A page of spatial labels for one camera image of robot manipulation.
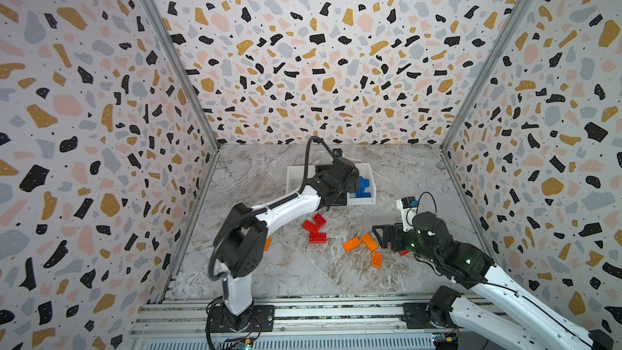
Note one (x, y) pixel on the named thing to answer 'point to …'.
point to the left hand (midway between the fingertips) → (354, 173)
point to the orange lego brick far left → (267, 244)
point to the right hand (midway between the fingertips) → (382, 224)
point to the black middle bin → (342, 200)
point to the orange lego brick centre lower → (377, 259)
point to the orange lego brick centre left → (351, 244)
